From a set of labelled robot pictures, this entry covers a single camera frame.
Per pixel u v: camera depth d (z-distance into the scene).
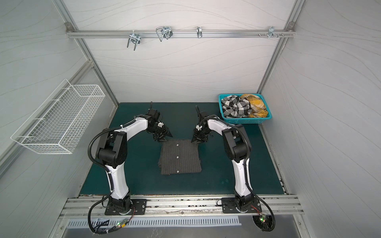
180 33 0.79
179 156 0.88
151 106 0.87
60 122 0.69
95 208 0.65
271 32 0.77
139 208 0.74
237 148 0.56
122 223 0.68
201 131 0.86
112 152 0.53
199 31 0.73
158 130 0.85
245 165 0.58
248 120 1.02
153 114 0.82
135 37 0.78
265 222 0.72
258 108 1.04
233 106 1.09
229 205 0.74
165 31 0.77
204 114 0.86
